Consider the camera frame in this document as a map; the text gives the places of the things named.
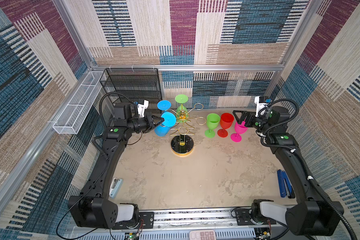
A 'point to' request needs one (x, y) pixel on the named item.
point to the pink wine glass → (239, 129)
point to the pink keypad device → (202, 235)
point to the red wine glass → (226, 120)
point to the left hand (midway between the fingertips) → (164, 117)
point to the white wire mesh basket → (70, 121)
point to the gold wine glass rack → (182, 143)
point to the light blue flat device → (115, 187)
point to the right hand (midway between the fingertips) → (240, 114)
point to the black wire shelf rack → (140, 84)
